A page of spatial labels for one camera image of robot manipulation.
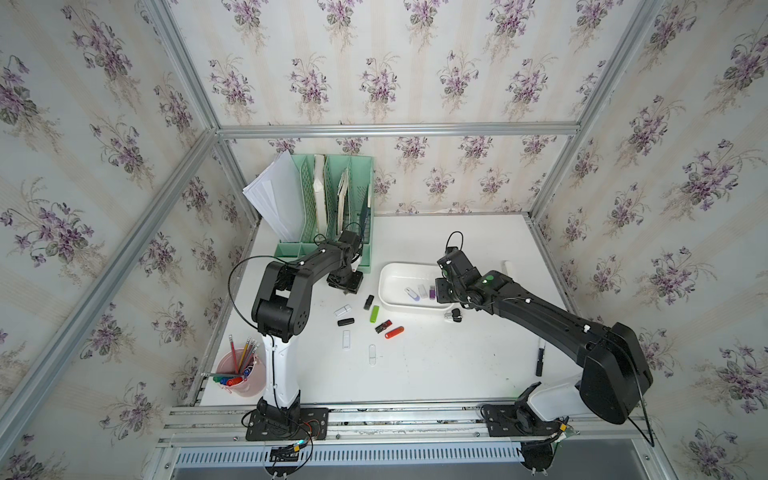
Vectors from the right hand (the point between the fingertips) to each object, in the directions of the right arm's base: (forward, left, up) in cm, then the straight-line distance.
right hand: (446, 287), depth 86 cm
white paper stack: (+28, +54, +11) cm, 62 cm away
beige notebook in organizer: (+31, +33, +10) cm, 47 cm away
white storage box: (+7, +10, -11) cm, 16 cm away
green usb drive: (-3, +21, -12) cm, 25 cm away
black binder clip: (-4, -4, -10) cm, 11 cm away
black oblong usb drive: (-6, +30, -11) cm, 33 cm away
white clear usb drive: (+5, +6, -11) cm, 14 cm away
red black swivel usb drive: (-8, +20, -11) cm, 24 cm away
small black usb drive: (+1, +24, -11) cm, 26 cm away
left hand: (+6, +30, -12) cm, 32 cm away
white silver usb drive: (-2, +32, -11) cm, 34 cm away
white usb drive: (-11, +30, -12) cm, 34 cm away
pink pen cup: (-23, +55, -6) cm, 60 cm away
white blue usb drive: (+4, +9, -11) cm, 15 cm away
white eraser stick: (+14, -24, -9) cm, 29 cm away
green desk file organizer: (+30, +35, +10) cm, 47 cm away
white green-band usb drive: (-16, +21, -12) cm, 29 cm away
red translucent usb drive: (-9, +15, -11) cm, 21 cm away
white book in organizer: (+29, +40, +15) cm, 52 cm away
